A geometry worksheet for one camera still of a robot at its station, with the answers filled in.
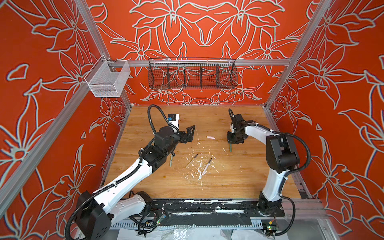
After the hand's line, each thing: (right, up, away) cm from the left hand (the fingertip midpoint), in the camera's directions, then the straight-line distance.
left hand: (186, 124), depth 73 cm
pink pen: (+13, -25, +15) cm, 31 cm away
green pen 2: (+28, -15, +20) cm, 38 cm away
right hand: (+27, -11, +24) cm, 38 cm away
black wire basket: (+3, +33, +24) cm, 41 cm away
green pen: (-10, -25, +15) cm, 30 cm away
